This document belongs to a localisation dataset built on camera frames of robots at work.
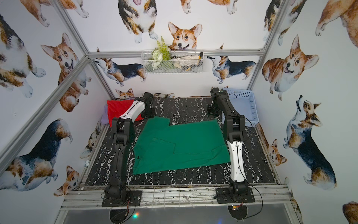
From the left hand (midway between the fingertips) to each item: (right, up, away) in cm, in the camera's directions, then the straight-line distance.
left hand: (151, 113), depth 109 cm
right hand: (+43, 0, -6) cm, 44 cm away
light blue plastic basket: (+76, +10, +10) cm, 77 cm away
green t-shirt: (+10, -22, -16) cm, 29 cm away
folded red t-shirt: (-27, +4, -2) cm, 27 cm away
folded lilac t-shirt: (-30, +1, -5) cm, 30 cm away
